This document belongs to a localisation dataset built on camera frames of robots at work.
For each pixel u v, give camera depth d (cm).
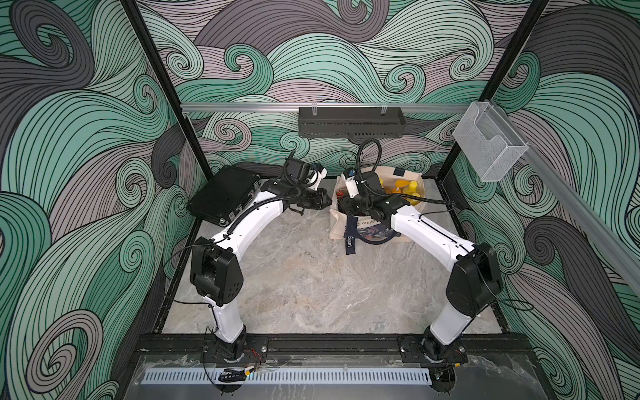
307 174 67
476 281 47
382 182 66
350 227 80
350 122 95
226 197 111
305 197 70
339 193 87
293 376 70
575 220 59
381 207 61
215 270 46
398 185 83
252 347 73
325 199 72
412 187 86
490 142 78
